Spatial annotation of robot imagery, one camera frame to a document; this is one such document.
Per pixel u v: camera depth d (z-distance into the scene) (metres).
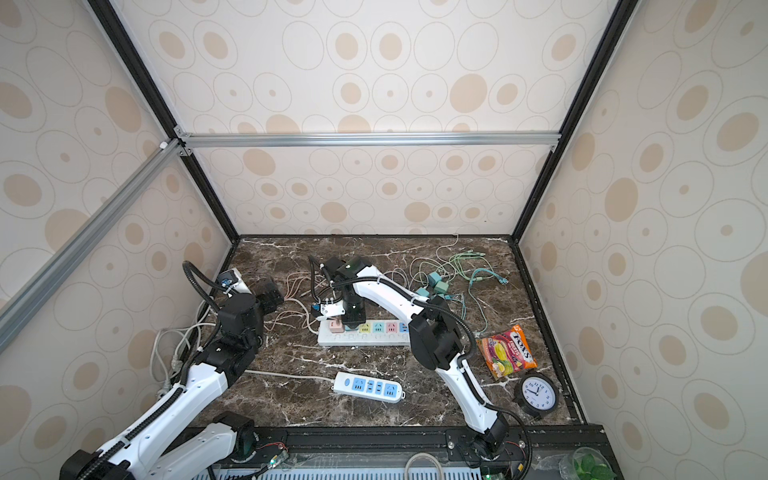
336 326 0.87
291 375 0.85
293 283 1.06
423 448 0.74
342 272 0.66
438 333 0.57
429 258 1.13
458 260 1.13
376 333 0.90
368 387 0.81
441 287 1.03
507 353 0.87
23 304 0.52
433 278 1.04
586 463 0.68
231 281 0.65
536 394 0.80
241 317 0.57
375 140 0.94
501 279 1.06
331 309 0.79
